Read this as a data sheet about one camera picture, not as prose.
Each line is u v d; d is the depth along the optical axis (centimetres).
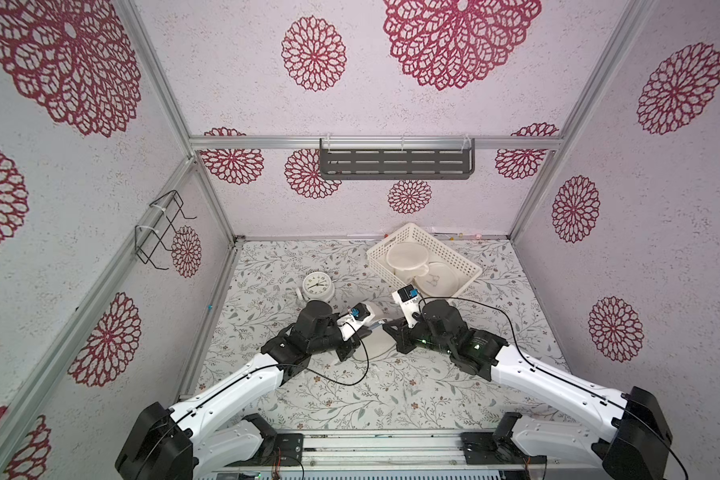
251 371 51
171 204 83
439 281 107
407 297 65
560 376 47
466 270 106
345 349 68
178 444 39
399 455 73
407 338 66
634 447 38
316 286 102
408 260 109
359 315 65
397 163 96
